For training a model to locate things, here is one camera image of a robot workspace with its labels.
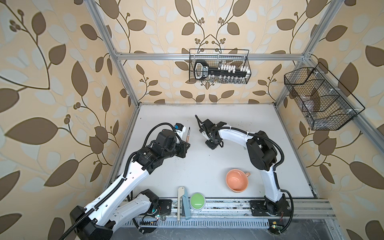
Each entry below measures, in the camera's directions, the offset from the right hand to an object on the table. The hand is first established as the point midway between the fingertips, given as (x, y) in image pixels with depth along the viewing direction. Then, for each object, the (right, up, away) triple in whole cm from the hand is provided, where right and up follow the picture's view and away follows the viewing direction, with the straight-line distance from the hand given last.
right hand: (213, 144), depth 97 cm
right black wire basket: (+53, +24, -25) cm, 63 cm away
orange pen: (-15, +7, -25) cm, 30 cm away
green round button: (-11, -25, -22) cm, 35 cm away
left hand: (-14, +5, -25) cm, 29 cm away
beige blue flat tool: (-19, -22, -21) cm, 36 cm away
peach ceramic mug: (+12, -18, -14) cm, 25 cm away
